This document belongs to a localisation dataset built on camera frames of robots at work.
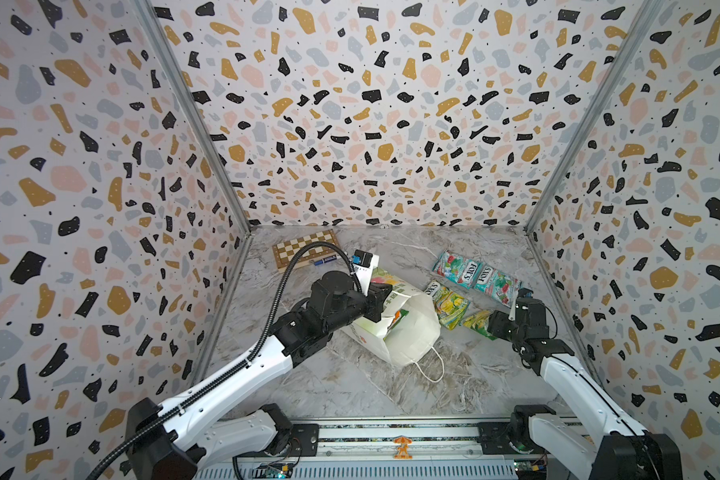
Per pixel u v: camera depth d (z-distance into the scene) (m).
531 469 0.72
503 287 1.01
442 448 0.73
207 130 0.92
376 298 0.59
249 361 0.45
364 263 0.59
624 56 0.78
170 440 0.38
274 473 0.71
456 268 1.06
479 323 0.88
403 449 0.73
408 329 0.88
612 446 0.43
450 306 0.97
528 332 0.66
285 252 1.10
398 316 0.90
